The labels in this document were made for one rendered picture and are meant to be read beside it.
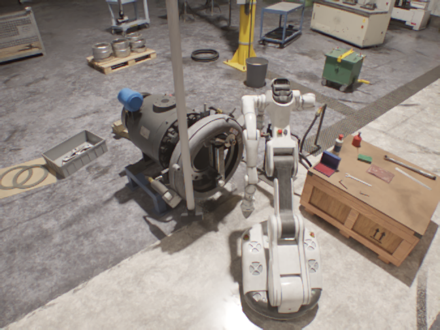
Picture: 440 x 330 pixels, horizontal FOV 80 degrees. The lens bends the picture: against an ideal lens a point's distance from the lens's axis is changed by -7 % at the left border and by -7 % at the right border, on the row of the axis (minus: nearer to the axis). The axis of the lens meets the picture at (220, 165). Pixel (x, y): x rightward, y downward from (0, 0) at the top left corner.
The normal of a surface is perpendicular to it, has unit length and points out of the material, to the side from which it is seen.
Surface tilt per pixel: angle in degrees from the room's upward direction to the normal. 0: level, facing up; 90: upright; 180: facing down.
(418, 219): 0
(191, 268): 0
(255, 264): 38
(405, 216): 0
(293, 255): 21
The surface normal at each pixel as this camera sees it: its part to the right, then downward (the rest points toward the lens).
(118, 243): 0.00, -0.76
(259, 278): 0.01, -0.20
